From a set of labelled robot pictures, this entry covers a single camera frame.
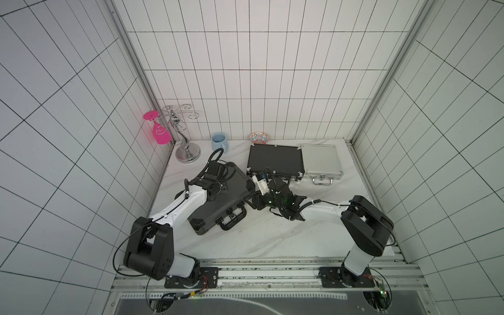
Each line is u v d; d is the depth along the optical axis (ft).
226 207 2.75
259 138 3.91
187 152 3.70
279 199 2.20
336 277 2.38
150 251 1.37
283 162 3.40
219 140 3.74
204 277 2.38
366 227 1.51
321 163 3.38
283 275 2.44
